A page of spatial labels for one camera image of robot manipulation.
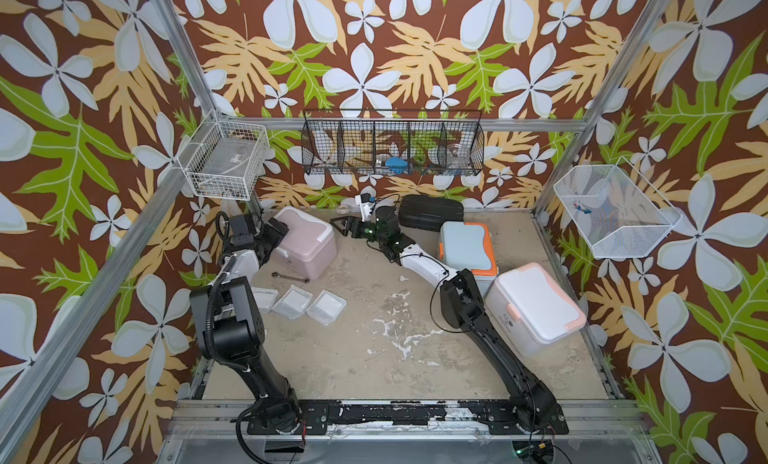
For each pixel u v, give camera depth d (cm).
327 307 94
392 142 99
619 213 82
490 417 74
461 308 70
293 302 94
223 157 86
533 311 80
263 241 82
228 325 50
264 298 95
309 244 91
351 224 89
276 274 101
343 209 122
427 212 109
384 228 85
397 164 93
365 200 92
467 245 91
